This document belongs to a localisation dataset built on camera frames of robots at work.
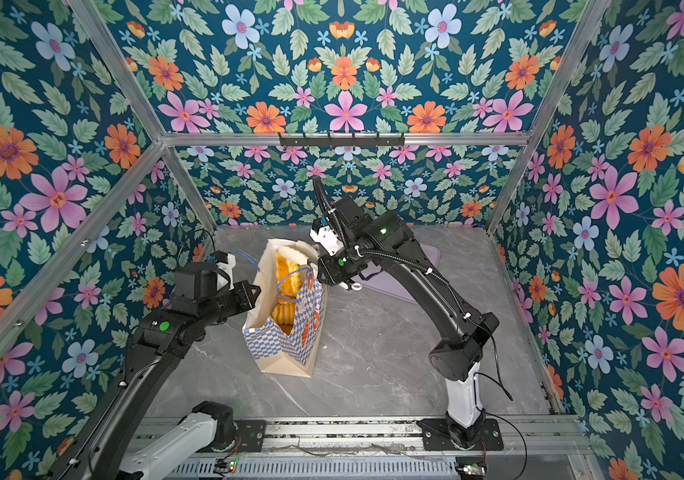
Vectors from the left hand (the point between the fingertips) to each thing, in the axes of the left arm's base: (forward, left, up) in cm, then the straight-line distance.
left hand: (264, 282), depth 70 cm
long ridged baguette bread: (+1, -1, -19) cm, 19 cm away
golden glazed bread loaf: (+5, -5, -3) cm, 8 cm away
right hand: (0, -15, +3) cm, 15 cm away
